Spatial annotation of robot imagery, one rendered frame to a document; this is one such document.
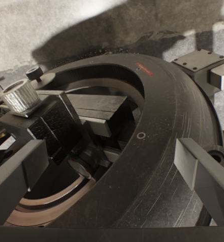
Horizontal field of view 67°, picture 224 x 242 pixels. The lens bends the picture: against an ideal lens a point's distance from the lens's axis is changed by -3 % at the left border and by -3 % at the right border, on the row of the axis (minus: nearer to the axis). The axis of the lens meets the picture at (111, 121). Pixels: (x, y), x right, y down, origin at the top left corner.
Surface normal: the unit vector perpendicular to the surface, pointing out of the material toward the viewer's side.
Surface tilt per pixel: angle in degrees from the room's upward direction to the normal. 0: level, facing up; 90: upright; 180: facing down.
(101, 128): 25
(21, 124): 90
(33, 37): 0
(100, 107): 90
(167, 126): 90
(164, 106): 90
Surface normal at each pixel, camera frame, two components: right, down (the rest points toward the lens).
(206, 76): 0.25, 0.53
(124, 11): -0.12, 0.65
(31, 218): -0.32, -0.75
